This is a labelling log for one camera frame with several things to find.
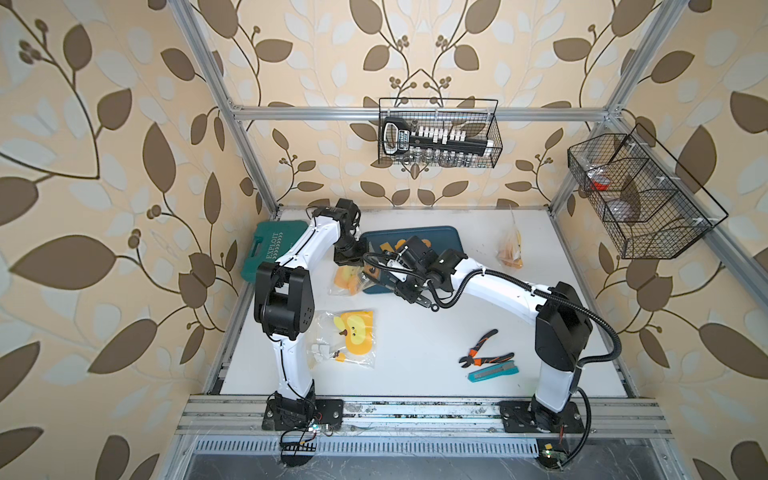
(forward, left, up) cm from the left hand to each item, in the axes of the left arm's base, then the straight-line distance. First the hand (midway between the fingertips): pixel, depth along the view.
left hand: (360, 259), depth 91 cm
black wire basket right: (+3, -75, +23) cm, 78 cm away
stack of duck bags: (-21, +5, -9) cm, 24 cm away
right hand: (-9, -12, -1) cm, 15 cm away
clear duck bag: (-1, +5, -11) cm, 12 cm away
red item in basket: (+11, -66, +21) cm, 70 cm away
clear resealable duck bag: (+3, -47, 0) cm, 47 cm away
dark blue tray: (+18, -27, -11) cm, 35 cm away
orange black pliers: (-26, -32, -11) cm, 43 cm away
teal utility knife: (-29, -41, -10) cm, 51 cm away
